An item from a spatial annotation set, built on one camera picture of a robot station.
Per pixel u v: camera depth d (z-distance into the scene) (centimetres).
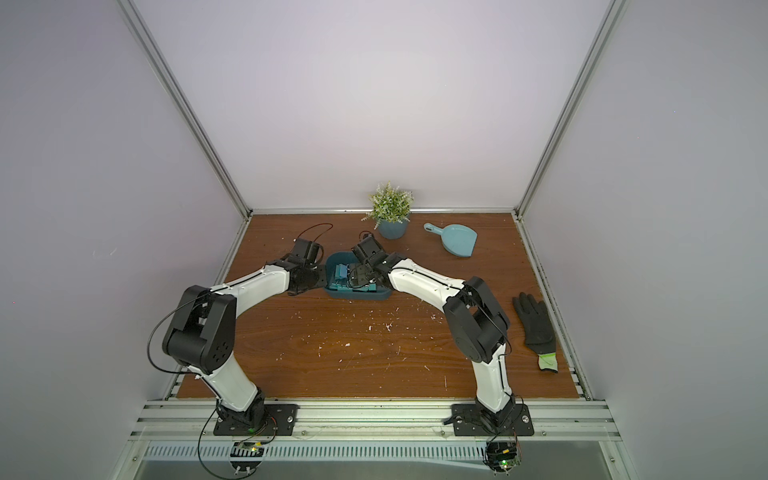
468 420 73
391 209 100
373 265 70
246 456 72
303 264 75
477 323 49
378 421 74
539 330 88
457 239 111
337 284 97
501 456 69
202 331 47
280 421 73
